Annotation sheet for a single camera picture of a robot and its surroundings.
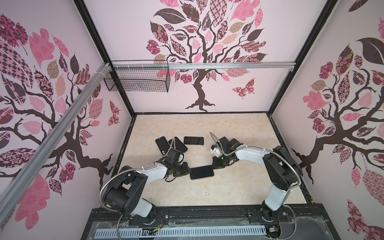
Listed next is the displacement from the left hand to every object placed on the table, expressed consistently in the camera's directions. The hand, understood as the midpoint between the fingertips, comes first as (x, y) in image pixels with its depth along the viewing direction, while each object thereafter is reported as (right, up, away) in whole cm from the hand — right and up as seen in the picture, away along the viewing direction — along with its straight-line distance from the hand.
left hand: (191, 173), depth 88 cm
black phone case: (-10, +16, +12) cm, 22 cm away
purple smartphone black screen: (+6, 0, 0) cm, 6 cm away
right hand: (+13, +3, +3) cm, 13 cm away
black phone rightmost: (+30, +17, +16) cm, 38 cm away
